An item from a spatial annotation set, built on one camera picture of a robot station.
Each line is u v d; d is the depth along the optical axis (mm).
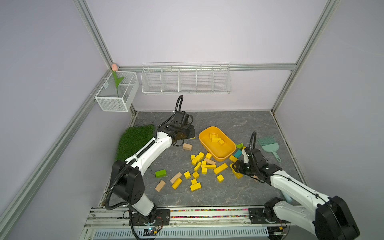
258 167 635
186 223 731
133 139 1046
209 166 893
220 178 845
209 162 916
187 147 979
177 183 829
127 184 432
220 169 893
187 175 853
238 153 940
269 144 1013
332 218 405
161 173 870
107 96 796
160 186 830
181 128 634
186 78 1002
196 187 814
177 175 868
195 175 856
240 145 1001
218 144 1002
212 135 1038
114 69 893
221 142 992
